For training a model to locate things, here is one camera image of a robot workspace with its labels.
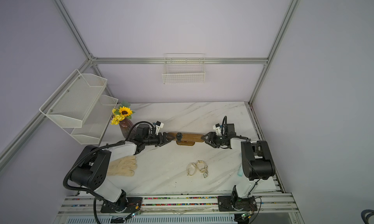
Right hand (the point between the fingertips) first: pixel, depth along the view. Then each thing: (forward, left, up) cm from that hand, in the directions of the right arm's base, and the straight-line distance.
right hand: (204, 141), depth 93 cm
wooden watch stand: (0, +11, +3) cm, 11 cm away
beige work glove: (-14, +50, -3) cm, 52 cm away
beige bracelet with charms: (-15, +3, -5) cm, 16 cm away
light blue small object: (-19, -20, -4) cm, 27 cm away
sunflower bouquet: (+8, +49, +20) cm, 53 cm away
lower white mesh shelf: (+6, +71, +8) cm, 72 cm away
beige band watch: (-17, +9, -4) cm, 19 cm away
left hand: (-2, +20, +5) cm, 21 cm away
